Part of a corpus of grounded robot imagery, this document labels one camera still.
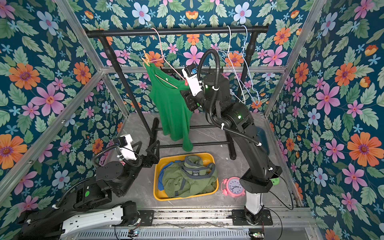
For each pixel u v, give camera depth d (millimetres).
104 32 513
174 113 825
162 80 696
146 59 686
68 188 734
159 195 810
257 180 456
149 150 498
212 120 409
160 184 812
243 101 402
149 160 516
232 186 821
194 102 490
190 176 760
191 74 432
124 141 473
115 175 389
